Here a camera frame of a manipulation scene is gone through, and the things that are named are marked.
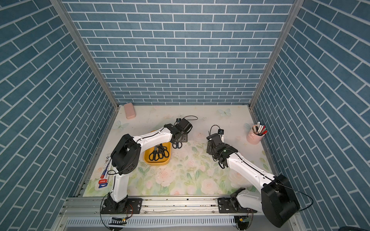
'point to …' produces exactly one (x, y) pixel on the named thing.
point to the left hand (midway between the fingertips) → (185, 138)
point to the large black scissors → (154, 155)
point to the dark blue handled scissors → (177, 145)
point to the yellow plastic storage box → (160, 162)
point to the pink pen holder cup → (253, 138)
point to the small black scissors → (163, 151)
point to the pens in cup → (260, 129)
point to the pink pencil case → (130, 111)
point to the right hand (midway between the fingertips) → (216, 146)
